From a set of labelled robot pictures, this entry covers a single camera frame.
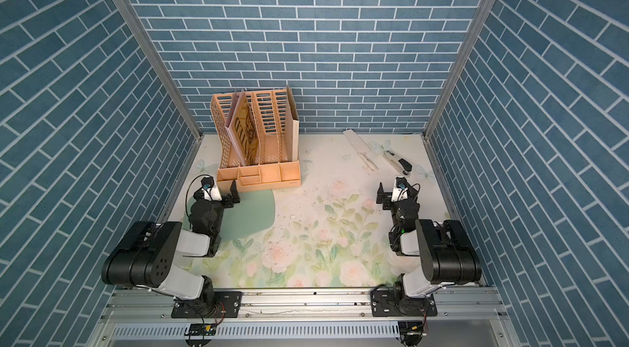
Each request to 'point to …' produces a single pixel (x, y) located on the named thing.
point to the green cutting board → (255, 212)
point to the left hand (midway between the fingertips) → (227, 181)
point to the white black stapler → (402, 164)
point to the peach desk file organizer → (276, 125)
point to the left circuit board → (201, 330)
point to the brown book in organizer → (242, 128)
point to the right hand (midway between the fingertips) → (397, 184)
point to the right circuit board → (411, 332)
